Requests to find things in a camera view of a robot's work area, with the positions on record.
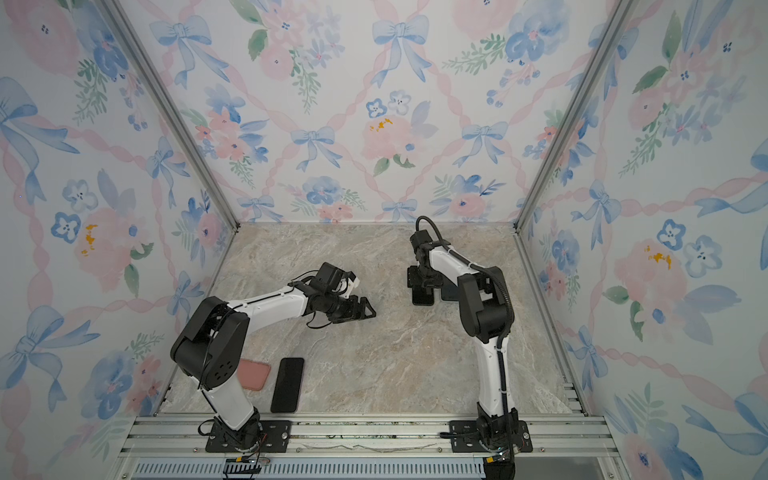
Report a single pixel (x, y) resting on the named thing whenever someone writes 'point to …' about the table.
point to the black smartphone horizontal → (423, 296)
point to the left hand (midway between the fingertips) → (368, 313)
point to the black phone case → (423, 296)
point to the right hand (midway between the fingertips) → (422, 282)
